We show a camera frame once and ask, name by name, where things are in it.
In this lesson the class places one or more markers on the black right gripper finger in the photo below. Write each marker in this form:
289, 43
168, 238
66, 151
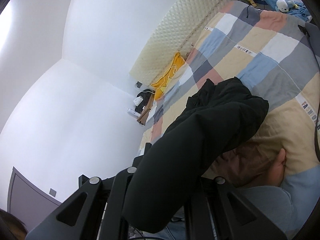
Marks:
138, 159

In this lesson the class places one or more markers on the black jacket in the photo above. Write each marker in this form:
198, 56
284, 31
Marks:
218, 118

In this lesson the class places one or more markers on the wooden nightstand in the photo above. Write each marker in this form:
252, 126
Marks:
145, 113

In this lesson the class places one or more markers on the white tissue box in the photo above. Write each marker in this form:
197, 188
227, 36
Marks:
137, 101

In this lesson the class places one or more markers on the black bag on nightstand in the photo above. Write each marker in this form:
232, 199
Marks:
145, 94

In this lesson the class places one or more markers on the yellow pillow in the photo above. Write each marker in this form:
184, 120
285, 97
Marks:
160, 86

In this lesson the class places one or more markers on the grey door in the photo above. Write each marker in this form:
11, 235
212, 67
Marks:
26, 201

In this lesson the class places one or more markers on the cream quilted headboard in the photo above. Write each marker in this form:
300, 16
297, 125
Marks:
177, 32

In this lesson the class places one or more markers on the plaid patchwork quilt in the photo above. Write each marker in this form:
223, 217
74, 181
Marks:
276, 56

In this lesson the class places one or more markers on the white blue plush toy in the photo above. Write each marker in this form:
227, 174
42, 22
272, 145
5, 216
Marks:
285, 6

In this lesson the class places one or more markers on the grey wall socket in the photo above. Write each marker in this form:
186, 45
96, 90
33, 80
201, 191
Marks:
138, 84

